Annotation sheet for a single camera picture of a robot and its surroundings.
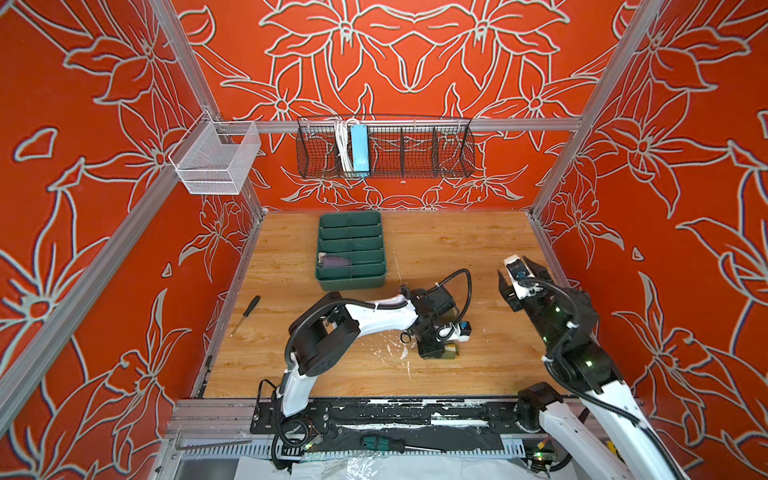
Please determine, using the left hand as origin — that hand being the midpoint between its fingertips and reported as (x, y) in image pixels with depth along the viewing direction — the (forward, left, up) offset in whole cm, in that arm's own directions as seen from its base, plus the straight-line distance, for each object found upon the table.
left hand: (440, 349), depth 83 cm
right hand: (+12, -14, +28) cm, 33 cm away
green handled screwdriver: (-23, +14, +1) cm, 27 cm away
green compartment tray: (+41, +28, +1) cm, 50 cm away
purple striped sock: (+26, +38, +5) cm, 46 cm away
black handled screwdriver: (+8, +60, -2) cm, 61 cm away
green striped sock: (-1, -3, +3) cm, 4 cm away
